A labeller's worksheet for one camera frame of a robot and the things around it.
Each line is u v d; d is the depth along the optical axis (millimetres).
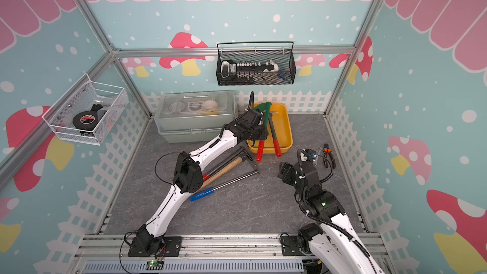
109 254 743
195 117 915
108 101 777
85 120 708
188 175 611
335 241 466
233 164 959
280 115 1193
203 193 855
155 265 731
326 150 1022
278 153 918
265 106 1034
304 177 521
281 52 894
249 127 758
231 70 892
